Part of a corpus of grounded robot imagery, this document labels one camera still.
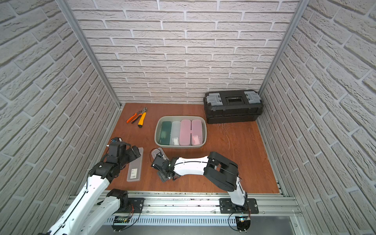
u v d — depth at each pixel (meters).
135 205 0.73
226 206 0.74
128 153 0.71
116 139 0.70
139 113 1.13
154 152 0.92
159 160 0.67
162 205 0.76
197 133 0.97
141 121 1.09
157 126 1.00
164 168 0.65
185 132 1.02
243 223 0.70
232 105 0.98
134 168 0.83
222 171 0.51
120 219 0.73
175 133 1.00
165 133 1.00
